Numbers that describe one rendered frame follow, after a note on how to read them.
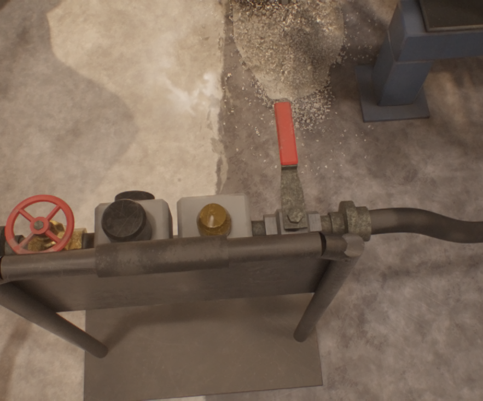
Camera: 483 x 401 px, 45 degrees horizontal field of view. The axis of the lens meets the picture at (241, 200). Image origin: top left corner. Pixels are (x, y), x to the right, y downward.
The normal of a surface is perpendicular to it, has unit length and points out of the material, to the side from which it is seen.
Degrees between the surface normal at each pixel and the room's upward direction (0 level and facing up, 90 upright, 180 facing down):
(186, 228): 0
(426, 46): 90
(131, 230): 0
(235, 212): 0
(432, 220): 41
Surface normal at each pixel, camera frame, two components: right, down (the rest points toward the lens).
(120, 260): 0.04, 0.07
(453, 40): 0.07, 0.92
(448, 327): 0.00, -0.37
